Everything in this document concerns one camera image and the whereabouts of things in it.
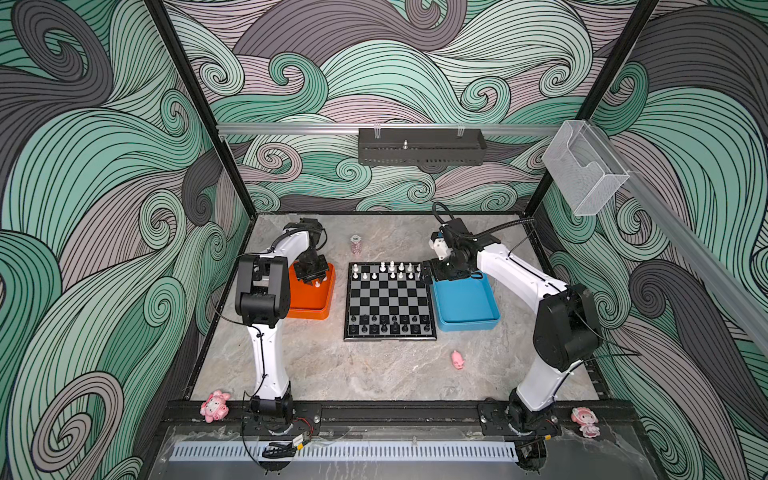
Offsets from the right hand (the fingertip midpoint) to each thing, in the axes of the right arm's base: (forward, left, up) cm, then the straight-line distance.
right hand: (435, 274), depth 90 cm
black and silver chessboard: (-5, +14, -9) cm, 17 cm away
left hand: (+3, +38, -7) cm, 39 cm away
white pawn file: (+4, +22, -8) cm, 24 cm away
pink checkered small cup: (+15, +26, -5) cm, 30 cm away
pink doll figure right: (-37, -34, -7) cm, 51 cm away
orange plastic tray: (-7, +39, -6) cm, 40 cm away
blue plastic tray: (-5, -11, -10) cm, 16 cm away
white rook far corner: (+7, +26, -8) cm, 28 cm away
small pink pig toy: (-23, -5, -8) cm, 25 cm away
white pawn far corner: (+4, +26, -8) cm, 27 cm away
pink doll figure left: (-35, +58, -6) cm, 68 cm away
